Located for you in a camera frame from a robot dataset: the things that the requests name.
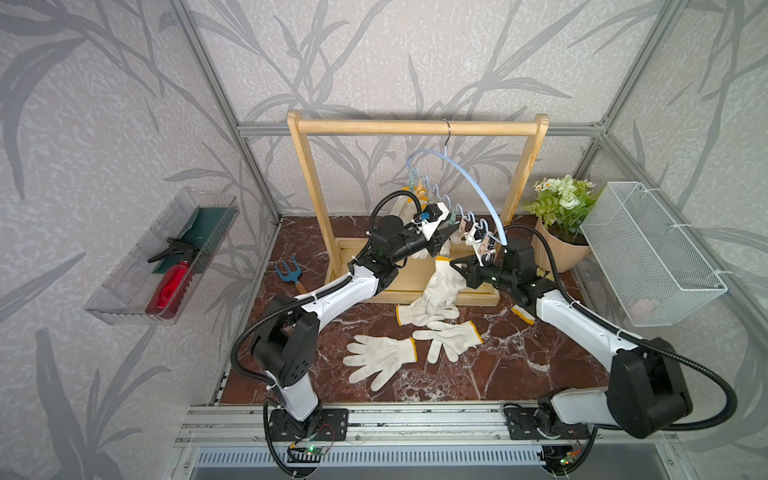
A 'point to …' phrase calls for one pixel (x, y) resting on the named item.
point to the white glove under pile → (454, 337)
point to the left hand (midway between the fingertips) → (456, 221)
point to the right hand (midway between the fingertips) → (452, 261)
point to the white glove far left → (381, 356)
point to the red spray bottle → (174, 282)
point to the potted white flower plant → (560, 207)
